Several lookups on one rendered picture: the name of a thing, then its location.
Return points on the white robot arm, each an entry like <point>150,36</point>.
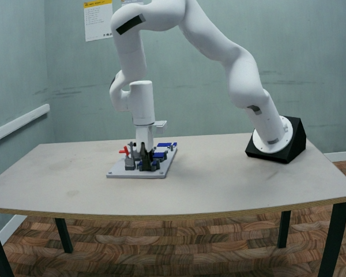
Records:
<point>272,132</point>

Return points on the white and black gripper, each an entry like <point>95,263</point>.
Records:
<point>144,142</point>

